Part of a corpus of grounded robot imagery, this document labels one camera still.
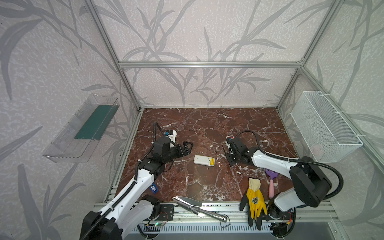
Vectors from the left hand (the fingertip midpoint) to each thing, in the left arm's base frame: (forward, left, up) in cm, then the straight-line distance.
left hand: (189, 141), depth 79 cm
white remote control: (-3, -7, -18) cm, 20 cm away
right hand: (+2, -24, -15) cm, 28 cm away
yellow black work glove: (-25, -34, -15) cm, 45 cm away
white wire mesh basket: (-6, -60, +16) cm, 63 cm away
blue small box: (-20, +19, -16) cm, 32 cm away
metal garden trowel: (-27, -1, -17) cm, 32 cm away
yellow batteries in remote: (-3, -13, -18) cm, 23 cm away
